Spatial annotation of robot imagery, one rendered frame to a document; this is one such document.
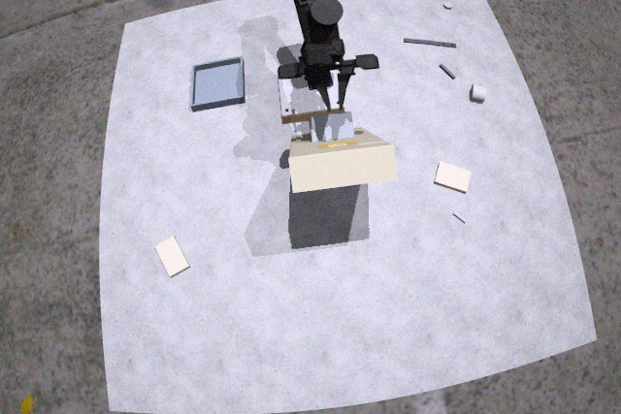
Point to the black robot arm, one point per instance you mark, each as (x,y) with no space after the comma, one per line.
(315,16)

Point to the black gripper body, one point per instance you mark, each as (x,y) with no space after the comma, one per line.
(296,69)

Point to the short grey bar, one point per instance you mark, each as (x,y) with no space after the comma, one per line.
(447,71)

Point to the beige service panel with round hole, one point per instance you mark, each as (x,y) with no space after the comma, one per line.
(365,159)

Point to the light blue square tray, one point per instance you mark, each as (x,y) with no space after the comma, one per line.
(217,84)

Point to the grey flat bar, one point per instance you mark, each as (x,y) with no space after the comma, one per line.
(419,41)

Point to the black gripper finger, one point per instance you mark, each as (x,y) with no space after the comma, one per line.
(320,84)
(343,79)

